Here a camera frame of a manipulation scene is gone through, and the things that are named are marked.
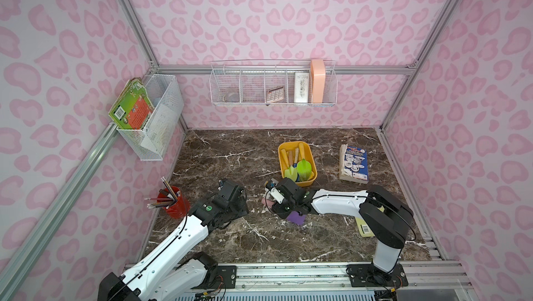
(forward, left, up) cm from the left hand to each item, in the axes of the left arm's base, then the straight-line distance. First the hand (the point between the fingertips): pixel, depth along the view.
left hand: (244, 204), depth 80 cm
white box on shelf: (+46, -24, +21) cm, 55 cm away
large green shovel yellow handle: (+20, -26, -7) cm, 33 cm away
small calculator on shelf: (+45, -12, +18) cm, 50 cm away
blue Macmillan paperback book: (+24, -50, -8) cm, 56 cm away
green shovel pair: (+20, -20, -9) cm, 30 cm away
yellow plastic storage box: (+25, -23, -7) cm, 34 cm away
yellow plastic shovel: (+16, -29, -6) cm, 34 cm away
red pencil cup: (+4, +31, -4) cm, 31 cm away
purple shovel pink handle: (-2, -20, -8) cm, 21 cm away
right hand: (+3, -12, -10) cm, 16 cm away
